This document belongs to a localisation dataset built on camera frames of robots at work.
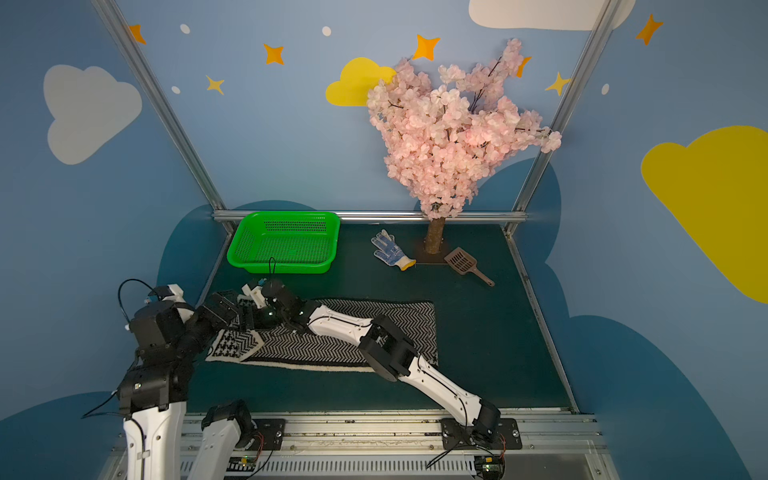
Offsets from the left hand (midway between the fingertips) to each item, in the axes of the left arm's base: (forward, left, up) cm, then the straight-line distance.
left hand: (221, 300), depth 69 cm
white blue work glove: (+36, -40, -25) cm, 60 cm away
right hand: (+1, +3, -15) cm, 16 cm away
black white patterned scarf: (-1, -17, -26) cm, 31 cm away
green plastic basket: (+41, +1, -26) cm, 48 cm away
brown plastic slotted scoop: (+34, -68, -27) cm, 80 cm away
